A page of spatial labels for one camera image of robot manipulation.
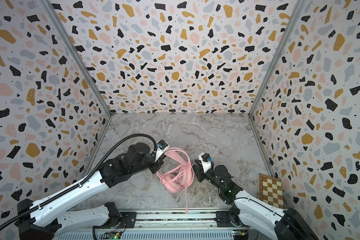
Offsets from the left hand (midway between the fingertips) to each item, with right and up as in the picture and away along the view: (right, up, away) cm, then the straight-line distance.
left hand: (165, 153), depth 70 cm
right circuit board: (+36, -39, +2) cm, 53 cm away
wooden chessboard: (+55, -23, +12) cm, 61 cm away
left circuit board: (-24, -39, +1) cm, 46 cm away
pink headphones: (+2, -16, +2) cm, 17 cm away
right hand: (+13, -5, +8) cm, 16 cm away
